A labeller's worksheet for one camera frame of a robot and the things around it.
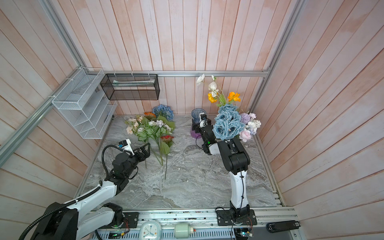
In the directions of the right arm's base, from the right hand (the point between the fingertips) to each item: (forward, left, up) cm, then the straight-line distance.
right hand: (198, 117), depth 98 cm
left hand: (-25, +30, 0) cm, 39 cm away
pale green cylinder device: (-63, +7, -7) cm, 63 cm away
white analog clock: (-63, +23, -12) cm, 68 cm away
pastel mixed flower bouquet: (-20, -26, +13) cm, 36 cm away
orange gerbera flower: (+11, +37, -9) cm, 40 cm away
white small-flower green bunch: (-7, +34, -7) cm, 35 cm away
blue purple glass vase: (-2, +2, +3) cm, 4 cm away
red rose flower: (-13, +21, -12) cm, 28 cm away
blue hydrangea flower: (+14, +28, -8) cm, 32 cm away
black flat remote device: (-60, -35, -9) cm, 70 cm away
